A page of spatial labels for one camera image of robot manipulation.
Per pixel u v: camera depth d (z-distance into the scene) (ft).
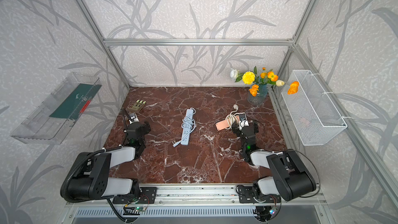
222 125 3.15
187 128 3.06
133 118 2.52
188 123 3.06
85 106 2.27
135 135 2.24
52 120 2.16
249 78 2.84
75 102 2.23
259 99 3.78
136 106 3.48
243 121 2.47
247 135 2.18
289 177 1.42
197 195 2.47
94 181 1.40
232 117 3.06
